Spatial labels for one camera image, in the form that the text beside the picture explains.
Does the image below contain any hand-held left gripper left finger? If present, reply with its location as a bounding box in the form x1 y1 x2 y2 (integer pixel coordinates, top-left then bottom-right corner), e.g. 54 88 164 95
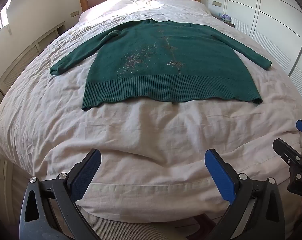
19 149 102 240

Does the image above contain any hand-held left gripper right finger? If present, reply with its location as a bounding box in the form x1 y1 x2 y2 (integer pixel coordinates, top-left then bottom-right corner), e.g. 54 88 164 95
204 149 286 240

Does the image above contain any green knitted sweater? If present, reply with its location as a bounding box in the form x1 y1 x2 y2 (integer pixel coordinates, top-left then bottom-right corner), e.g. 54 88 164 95
50 19 272 111

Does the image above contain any bed with beige cover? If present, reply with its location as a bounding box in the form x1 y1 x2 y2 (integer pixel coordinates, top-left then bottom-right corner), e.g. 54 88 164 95
0 0 302 230

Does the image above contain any wooden nightstand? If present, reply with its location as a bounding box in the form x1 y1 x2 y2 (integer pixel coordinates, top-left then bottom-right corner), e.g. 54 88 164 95
213 14 236 28

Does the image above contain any window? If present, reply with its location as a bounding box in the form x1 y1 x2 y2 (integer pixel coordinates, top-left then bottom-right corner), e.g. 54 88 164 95
0 0 14 39

